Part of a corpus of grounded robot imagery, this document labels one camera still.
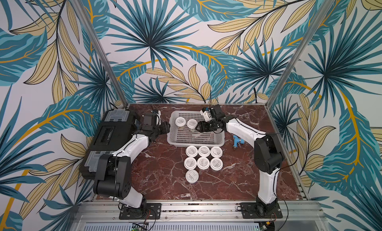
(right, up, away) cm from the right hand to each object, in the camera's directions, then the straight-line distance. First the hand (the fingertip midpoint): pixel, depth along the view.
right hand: (218, 125), depth 86 cm
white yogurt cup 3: (-15, -15, +2) cm, 22 cm away
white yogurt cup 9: (-15, -27, -6) cm, 32 cm away
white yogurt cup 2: (-15, 0, +12) cm, 20 cm away
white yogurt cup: (-23, +1, +13) cm, 26 cm away
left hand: (-23, +2, -3) cm, 24 cm away
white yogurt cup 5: (-1, -16, +1) cm, 16 cm away
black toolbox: (-57, -1, -2) cm, 58 cm away
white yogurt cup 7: (-9, -21, -3) cm, 23 cm away
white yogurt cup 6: (-16, -21, -4) cm, 27 cm away
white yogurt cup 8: (-2, -21, -4) cm, 22 cm away
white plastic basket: (-22, -5, +17) cm, 28 cm away
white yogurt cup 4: (-8, -16, +2) cm, 17 cm away
